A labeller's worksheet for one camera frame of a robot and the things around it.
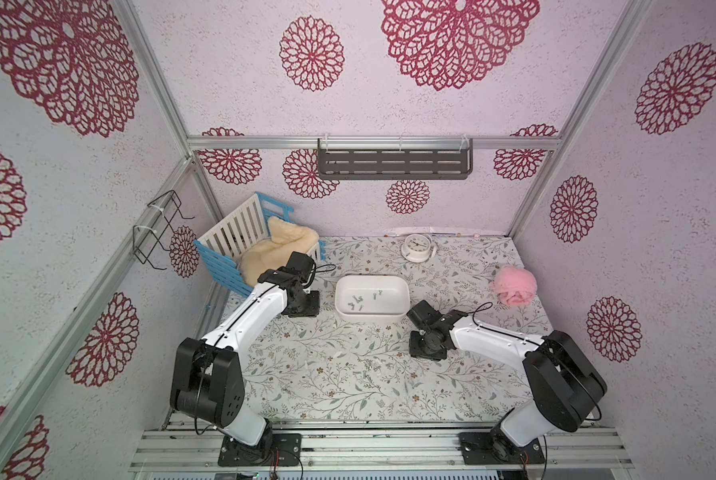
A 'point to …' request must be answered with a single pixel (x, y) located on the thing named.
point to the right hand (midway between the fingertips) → (420, 353)
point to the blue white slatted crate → (221, 248)
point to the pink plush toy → (514, 286)
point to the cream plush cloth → (287, 239)
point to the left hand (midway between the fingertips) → (309, 310)
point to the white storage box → (372, 296)
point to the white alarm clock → (418, 248)
